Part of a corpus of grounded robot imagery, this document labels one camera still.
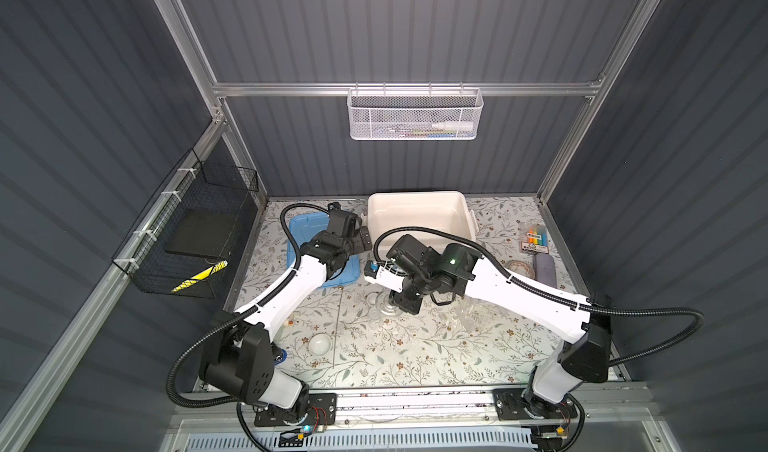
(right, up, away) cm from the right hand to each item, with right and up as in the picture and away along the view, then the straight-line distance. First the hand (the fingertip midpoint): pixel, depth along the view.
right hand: (395, 297), depth 73 cm
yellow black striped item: (-43, +7, -8) cm, 44 cm away
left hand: (-12, +15, +14) cm, 24 cm away
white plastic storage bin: (+17, +23, +30) cm, 41 cm away
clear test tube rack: (+23, -9, +18) cm, 30 cm away
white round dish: (-21, -16, +10) cm, 28 cm away
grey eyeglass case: (+49, +4, +23) cm, 54 cm away
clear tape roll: (+43, +4, +26) cm, 50 cm away
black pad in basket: (-50, +16, +4) cm, 53 cm away
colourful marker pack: (+51, +13, +32) cm, 62 cm away
